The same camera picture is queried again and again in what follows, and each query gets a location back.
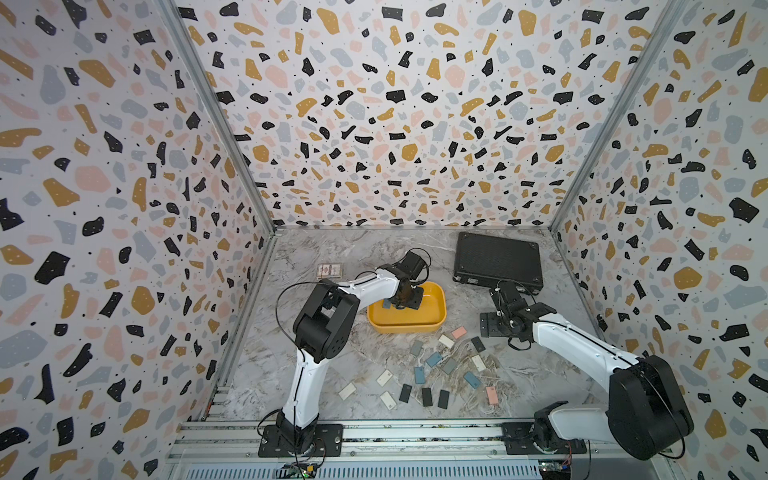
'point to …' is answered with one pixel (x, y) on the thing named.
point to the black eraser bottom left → (405, 393)
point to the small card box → (332, 270)
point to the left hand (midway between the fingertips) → (417, 299)
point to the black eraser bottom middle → (427, 397)
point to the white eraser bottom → (388, 400)
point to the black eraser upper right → (478, 344)
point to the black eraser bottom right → (443, 399)
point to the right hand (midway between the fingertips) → (498, 324)
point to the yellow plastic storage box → (430, 315)
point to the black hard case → (486, 261)
